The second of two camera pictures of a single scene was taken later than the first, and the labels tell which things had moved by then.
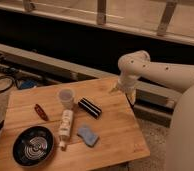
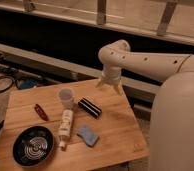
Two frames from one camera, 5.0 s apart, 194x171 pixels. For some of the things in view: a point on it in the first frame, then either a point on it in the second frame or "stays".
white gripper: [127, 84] -> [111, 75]
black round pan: [32, 145] stays
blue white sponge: [89, 138] stays
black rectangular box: [90, 108] stays
